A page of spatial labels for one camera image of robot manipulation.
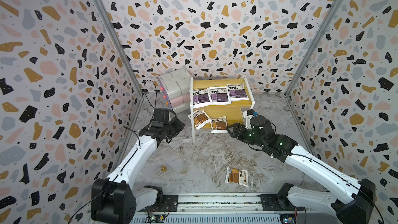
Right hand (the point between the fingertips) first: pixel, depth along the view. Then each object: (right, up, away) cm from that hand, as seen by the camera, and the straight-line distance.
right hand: (228, 130), depth 73 cm
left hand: (-22, +2, +9) cm, 24 cm away
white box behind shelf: (-29, +24, +22) cm, 44 cm away
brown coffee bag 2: (-4, +1, +8) cm, 9 cm away
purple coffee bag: (-13, +15, 0) cm, 20 cm away
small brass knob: (-34, -22, +10) cm, 42 cm away
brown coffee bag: (-14, +4, +11) cm, 18 cm away
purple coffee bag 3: (+4, +18, +2) cm, 19 cm away
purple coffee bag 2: (-4, +16, +1) cm, 17 cm away
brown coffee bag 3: (+5, -25, +7) cm, 27 cm away
